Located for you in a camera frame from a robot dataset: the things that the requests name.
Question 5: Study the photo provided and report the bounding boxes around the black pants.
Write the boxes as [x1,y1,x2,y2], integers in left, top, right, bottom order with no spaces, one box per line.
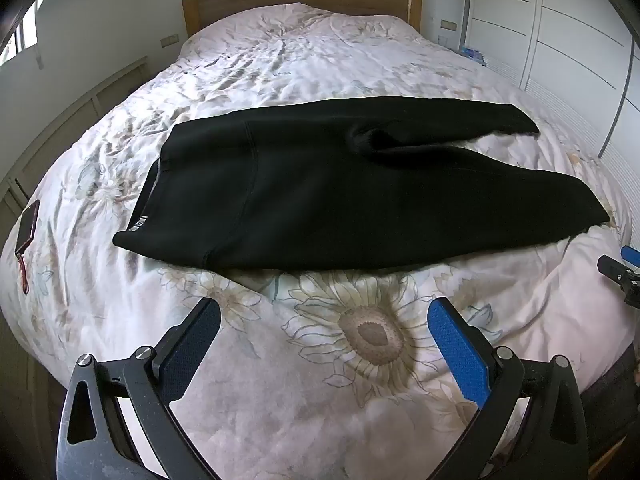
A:
[112,97,611,273]

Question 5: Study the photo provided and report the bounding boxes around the dark bed base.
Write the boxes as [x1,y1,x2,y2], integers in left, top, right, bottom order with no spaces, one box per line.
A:
[580,337,640,463]

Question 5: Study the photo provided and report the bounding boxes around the floral white quilt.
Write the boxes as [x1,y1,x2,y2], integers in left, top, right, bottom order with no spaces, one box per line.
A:
[0,2,638,480]

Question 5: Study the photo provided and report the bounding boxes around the white wardrobe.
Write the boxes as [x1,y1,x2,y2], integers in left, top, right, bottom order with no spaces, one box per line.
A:
[460,0,640,161]

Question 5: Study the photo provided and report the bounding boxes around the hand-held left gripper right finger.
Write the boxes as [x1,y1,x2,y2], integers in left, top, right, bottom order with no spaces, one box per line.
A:
[426,296,591,480]

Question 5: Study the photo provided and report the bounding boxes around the window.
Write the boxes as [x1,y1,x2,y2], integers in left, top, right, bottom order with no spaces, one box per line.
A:
[0,0,39,62]

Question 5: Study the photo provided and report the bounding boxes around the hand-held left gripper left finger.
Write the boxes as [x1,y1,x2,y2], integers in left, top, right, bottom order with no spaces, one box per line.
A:
[55,296,236,480]

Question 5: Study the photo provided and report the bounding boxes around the dark phone with red strap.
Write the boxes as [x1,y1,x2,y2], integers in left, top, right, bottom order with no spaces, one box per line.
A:
[15,200,42,294]

